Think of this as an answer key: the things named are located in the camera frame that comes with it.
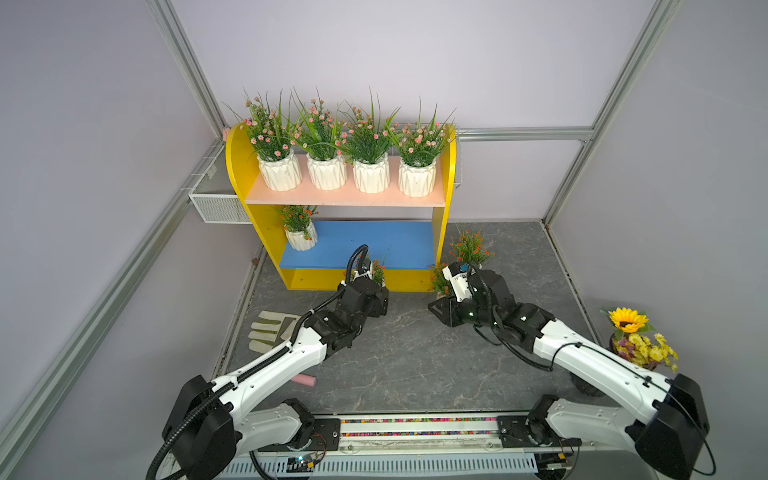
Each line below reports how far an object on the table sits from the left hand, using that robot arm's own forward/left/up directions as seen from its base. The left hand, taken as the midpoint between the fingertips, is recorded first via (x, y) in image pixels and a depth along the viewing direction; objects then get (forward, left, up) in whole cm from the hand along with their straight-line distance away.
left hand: (370, 288), depth 81 cm
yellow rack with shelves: (+21, -12, -2) cm, 25 cm away
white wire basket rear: (+33, -29, +18) cm, 47 cm away
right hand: (-7, -16, +1) cm, 17 cm away
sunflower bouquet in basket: (-22, -57, +8) cm, 61 cm away
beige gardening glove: (-2, +33, -16) cm, 37 cm away
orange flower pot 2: (+1, -3, +8) cm, 8 cm away
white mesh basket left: (+22, +40, +17) cm, 49 cm away
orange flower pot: (+19, +20, +7) cm, 29 cm away
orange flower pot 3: (+14, -31, -3) cm, 34 cm away
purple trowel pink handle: (-18, +20, -17) cm, 31 cm away
